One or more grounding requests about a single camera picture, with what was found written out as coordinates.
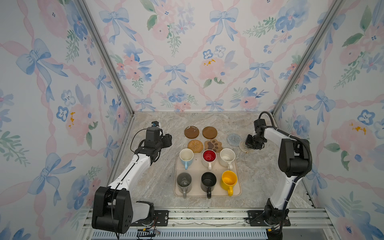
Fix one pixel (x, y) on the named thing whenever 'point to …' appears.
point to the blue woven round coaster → (233, 139)
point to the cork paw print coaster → (214, 144)
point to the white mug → (227, 156)
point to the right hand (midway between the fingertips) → (248, 144)
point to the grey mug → (184, 183)
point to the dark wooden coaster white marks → (191, 132)
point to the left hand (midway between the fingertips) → (166, 135)
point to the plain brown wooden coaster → (209, 132)
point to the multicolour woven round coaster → (244, 147)
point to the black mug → (208, 181)
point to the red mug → (209, 157)
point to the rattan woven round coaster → (196, 145)
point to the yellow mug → (228, 180)
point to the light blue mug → (186, 156)
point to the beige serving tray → (197, 168)
